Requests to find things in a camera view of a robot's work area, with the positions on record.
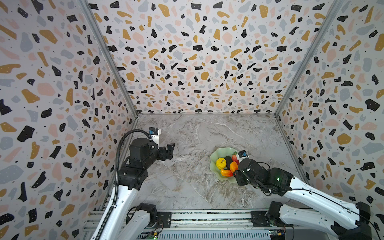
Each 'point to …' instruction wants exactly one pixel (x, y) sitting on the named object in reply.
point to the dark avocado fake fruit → (229, 160)
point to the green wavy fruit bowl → (218, 153)
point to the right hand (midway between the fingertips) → (233, 172)
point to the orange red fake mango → (226, 173)
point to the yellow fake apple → (221, 163)
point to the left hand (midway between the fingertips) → (165, 140)
